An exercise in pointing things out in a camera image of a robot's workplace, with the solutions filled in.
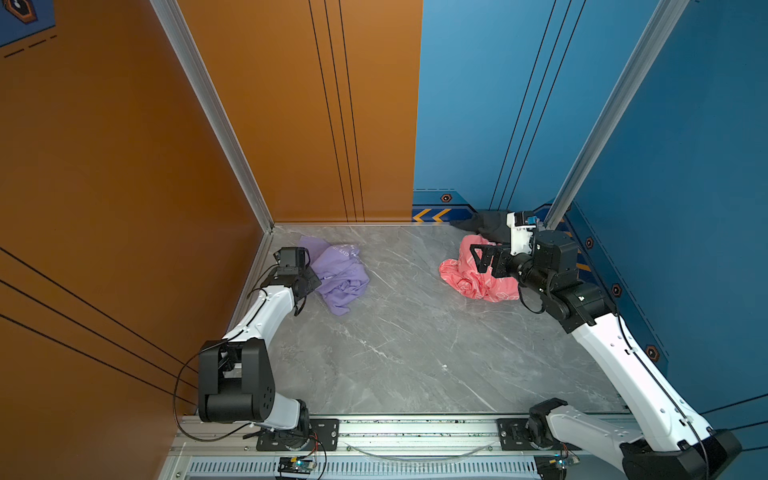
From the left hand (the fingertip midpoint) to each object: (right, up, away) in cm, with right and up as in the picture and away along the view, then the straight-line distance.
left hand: (310, 276), depth 91 cm
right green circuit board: (+64, -44, -20) cm, 80 cm away
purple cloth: (+9, +2, +4) cm, 10 cm away
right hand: (+48, +9, -20) cm, 52 cm away
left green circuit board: (+3, -43, -20) cm, 48 cm away
